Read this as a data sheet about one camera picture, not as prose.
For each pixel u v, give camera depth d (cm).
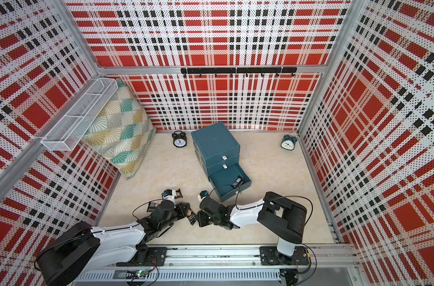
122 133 87
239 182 96
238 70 89
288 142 108
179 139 108
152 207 86
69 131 70
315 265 68
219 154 82
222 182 95
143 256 66
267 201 50
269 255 74
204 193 78
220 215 66
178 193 92
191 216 84
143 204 77
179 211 77
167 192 80
